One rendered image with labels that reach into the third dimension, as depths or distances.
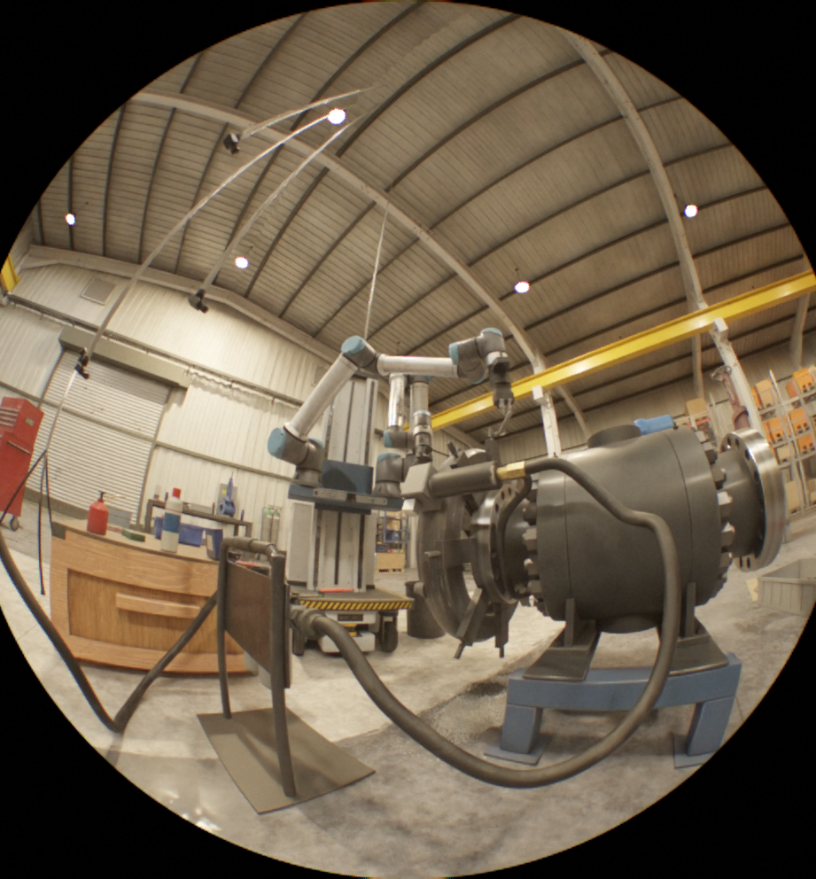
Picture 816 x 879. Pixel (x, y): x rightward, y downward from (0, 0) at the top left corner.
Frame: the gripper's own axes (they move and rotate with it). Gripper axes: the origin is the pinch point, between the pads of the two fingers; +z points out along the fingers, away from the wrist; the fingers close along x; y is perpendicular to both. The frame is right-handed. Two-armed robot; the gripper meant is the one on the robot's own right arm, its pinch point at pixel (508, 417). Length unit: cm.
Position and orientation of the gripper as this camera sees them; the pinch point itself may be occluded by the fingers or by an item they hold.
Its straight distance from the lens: 102.0
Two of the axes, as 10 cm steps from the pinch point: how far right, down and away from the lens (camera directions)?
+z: 0.3, 9.5, -3.1
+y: 1.2, 3.1, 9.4
